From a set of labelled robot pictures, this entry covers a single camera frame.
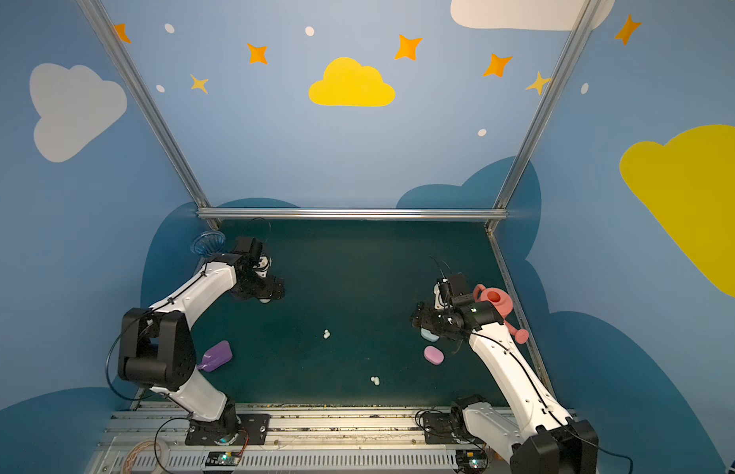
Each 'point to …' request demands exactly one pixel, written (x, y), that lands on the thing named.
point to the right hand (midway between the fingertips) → (427, 318)
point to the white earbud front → (375, 379)
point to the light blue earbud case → (428, 335)
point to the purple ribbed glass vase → (208, 243)
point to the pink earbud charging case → (434, 355)
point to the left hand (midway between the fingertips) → (274, 289)
